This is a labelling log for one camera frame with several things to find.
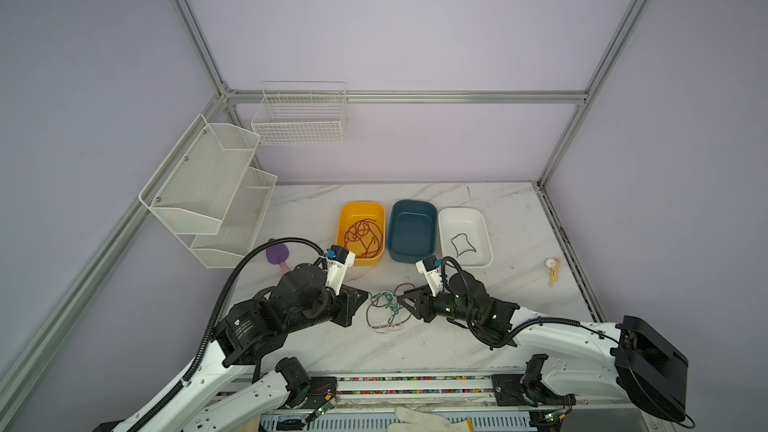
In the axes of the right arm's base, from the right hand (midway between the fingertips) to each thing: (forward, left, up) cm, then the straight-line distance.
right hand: (399, 299), depth 74 cm
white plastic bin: (+35, -25, -12) cm, 45 cm away
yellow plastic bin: (+36, +18, -9) cm, 41 cm away
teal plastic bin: (+32, -4, -13) cm, 35 cm away
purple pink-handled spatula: (+21, +41, -12) cm, 48 cm away
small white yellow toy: (+18, -50, -14) cm, 55 cm away
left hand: (-5, +8, +11) cm, 14 cm away
